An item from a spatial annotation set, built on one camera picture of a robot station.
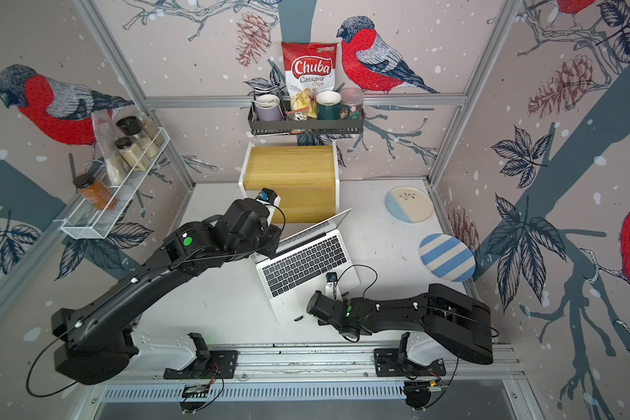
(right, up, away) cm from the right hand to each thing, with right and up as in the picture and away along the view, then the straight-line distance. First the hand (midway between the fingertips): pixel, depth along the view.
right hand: (323, 306), depth 85 cm
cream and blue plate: (+39, +34, +29) cm, 59 cm away
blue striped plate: (+47, +14, +10) cm, 50 cm away
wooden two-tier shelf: (-5, +42, -9) cm, 43 cm away
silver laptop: (-6, +16, -1) cm, 18 cm away
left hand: (-10, +28, -19) cm, 35 cm away
